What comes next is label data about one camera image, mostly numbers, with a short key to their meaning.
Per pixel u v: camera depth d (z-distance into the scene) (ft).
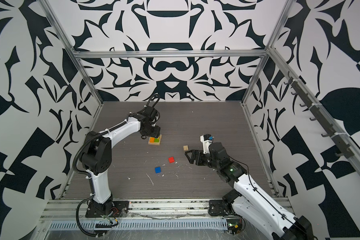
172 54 3.09
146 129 2.32
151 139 3.15
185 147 3.09
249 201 1.63
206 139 2.30
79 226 2.24
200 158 2.21
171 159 3.00
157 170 2.85
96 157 1.64
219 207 2.43
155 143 3.16
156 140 3.16
